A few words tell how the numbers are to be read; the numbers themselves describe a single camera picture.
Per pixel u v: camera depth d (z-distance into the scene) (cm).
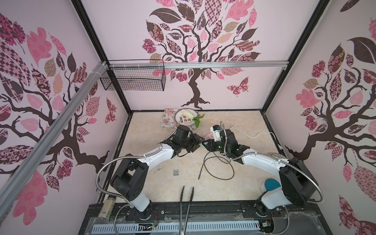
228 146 67
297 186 43
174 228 70
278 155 90
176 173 87
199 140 77
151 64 91
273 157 51
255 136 103
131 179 44
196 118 113
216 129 77
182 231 67
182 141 68
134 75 95
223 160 81
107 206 73
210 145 75
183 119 114
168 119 114
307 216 73
